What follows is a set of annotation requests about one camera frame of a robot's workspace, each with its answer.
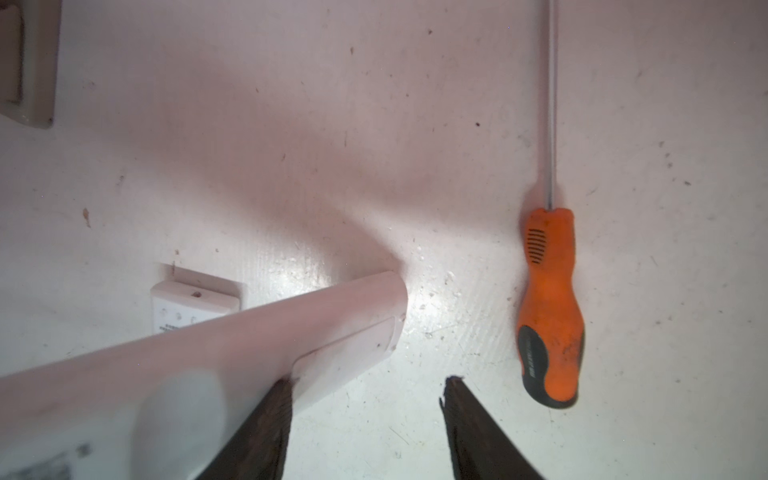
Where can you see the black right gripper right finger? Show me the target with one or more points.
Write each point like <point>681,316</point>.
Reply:
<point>479,448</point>

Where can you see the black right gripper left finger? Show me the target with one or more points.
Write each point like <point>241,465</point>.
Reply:
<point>258,449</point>

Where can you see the white remote control with batteries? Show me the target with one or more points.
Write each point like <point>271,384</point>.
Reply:
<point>163,406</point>

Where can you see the orange black screwdriver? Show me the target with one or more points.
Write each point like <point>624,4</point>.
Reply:
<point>550,329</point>

